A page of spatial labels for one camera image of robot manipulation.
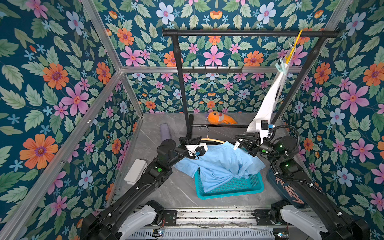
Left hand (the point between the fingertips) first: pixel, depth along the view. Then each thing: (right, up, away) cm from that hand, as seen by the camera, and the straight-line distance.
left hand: (201, 135), depth 68 cm
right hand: (+17, 0, -4) cm, 17 cm away
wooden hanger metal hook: (+4, -2, -1) cm, 5 cm away
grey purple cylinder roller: (-27, 0, +38) cm, 47 cm away
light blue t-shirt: (+9, -16, +8) cm, 20 cm away
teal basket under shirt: (+24, -30, +17) cm, 42 cm away
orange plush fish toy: (+10, +11, +39) cm, 41 cm away
